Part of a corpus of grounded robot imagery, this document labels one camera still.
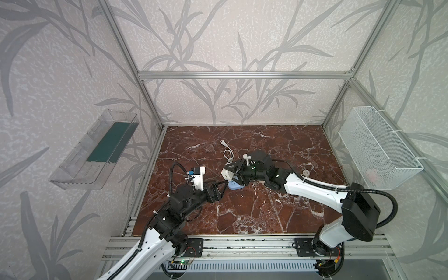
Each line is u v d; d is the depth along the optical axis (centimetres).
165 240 52
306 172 94
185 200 53
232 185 89
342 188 46
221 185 65
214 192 63
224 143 109
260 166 60
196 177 65
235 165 70
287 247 75
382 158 63
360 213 43
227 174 73
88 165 63
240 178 69
